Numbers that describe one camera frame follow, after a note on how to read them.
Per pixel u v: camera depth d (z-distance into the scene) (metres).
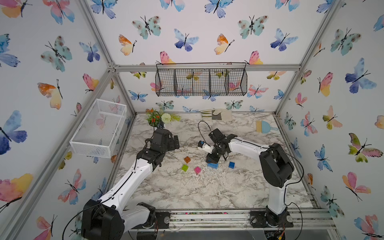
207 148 0.83
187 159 0.93
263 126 1.11
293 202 0.68
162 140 0.59
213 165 0.91
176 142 0.74
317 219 0.76
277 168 0.50
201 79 0.98
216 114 1.19
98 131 0.89
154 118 0.96
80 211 0.38
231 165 0.91
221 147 0.70
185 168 0.91
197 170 0.90
